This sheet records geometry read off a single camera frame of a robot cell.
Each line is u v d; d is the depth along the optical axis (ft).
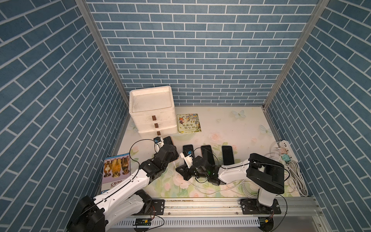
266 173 1.58
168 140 2.77
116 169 2.81
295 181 2.72
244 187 2.58
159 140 2.37
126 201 1.87
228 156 3.00
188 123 3.57
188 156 2.42
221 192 2.58
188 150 2.42
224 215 2.37
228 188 2.64
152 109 2.80
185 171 2.33
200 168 2.11
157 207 2.40
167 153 2.00
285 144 3.16
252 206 2.42
